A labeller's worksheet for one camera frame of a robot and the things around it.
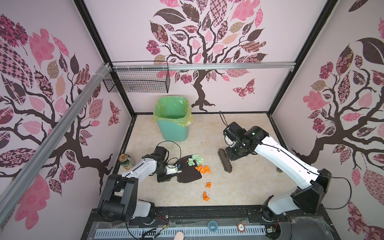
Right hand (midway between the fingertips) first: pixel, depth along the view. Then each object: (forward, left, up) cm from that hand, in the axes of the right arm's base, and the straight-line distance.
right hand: (231, 153), depth 76 cm
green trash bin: (+24, +35, -12) cm, 44 cm away
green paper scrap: (+3, +22, -16) cm, 27 cm away
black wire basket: (+48, +56, +15) cm, 75 cm away
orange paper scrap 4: (-16, +14, -18) cm, 28 cm away
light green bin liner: (+37, +33, -3) cm, 49 cm away
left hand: (-4, +37, -19) cm, 42 cm away
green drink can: (+2, +60, -8) cm, 61 cm away
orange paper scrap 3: (-10, +12, -18) cm, 24 cm away
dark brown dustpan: (-3, +23, -18) cm, 29 cm away
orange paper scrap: (-1, +13, -19) cm, 23 cm away
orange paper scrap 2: (0, +17, -18) cm, 24 cm away
